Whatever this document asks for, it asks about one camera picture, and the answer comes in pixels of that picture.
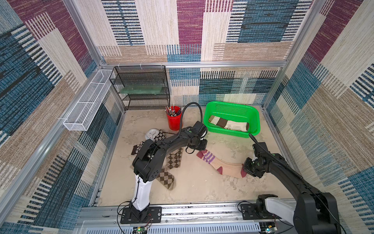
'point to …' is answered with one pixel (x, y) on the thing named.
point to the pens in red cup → (172, 112)
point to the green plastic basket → (232, 120)
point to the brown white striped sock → (244, 126)
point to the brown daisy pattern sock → (160, 136)
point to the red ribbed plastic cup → (175, 118)
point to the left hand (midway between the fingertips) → (205, 147)
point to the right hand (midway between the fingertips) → (245, 172)
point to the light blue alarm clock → (151, 133)
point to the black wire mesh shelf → (141, 87)
